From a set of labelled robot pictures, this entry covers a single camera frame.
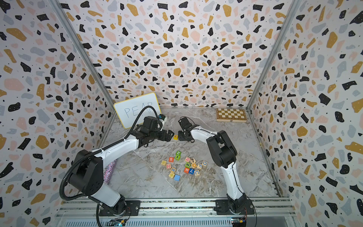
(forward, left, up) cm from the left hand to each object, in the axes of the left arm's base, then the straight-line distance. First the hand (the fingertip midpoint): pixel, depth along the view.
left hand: (169, 131), depth 88 cm
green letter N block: (-17, -11, -13) cm, 24 cm away
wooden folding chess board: (+24, -47, -12) cm, 54 cm away
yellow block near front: (-23, -2, -13) cm, 26 cm away
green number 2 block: (-8, -5, -14) cm, 17 cm away
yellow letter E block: (-2, -4, -4) cm, 6 cm away
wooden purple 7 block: (-14, -14, -13) cm, 24 cm away
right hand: (+5, -7, -14) cm, 16 cm away
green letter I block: (-11, -5, -14) cm, 18 cm away
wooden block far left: (-14, +4, -14) cm, 21 cm away
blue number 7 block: (-20, -13, -14) cm, 28 cm away
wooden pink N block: (-13, -11, -14) cm, 22 cm away
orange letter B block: (-12, -1, -14) cm, 19 cm away
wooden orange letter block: (-17, -15, -13) cm, 26 cm away
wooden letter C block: (-21, -17, -14) cm, 30 cm away
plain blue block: (-24, -5, -14) cm, 28 cm away
